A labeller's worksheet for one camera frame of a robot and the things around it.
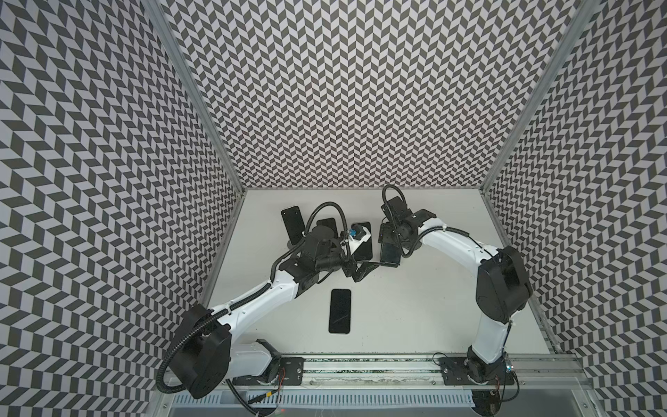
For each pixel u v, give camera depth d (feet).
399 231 2.18
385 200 2.37
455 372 2.41
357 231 2.11
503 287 1.56
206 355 1.30
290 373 2.37
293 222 3.23
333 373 2.43
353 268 2.22
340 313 2.69
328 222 2.98
